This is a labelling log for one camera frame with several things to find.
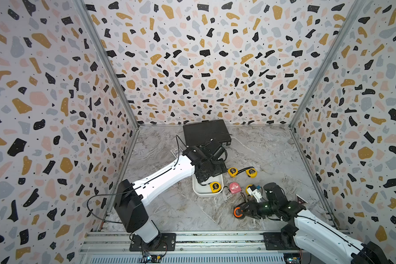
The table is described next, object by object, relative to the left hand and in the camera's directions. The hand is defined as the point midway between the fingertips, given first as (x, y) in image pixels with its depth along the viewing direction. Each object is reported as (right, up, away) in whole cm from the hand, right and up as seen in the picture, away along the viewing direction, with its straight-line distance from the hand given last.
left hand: (221, 173), depth 76 cm
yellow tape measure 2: (+19, -4, +18) cm, 27 cm away
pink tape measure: (+9, -11, +13) cm, 19 cm away
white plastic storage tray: (-8, -12, +13) cm, 20 cm away
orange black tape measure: (+8, -19, 0) cm, 20 cm away
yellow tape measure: (+8, -3, +18) cm, 20 cm away
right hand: (+10, -19, +1) cm, 21 cm away
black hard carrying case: (-12, +20, +34) cm, 41 cm away
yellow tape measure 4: (-2, -10, +13) cm, 17 cm away
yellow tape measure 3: (+13, -9, +4) cm, 16 cm away
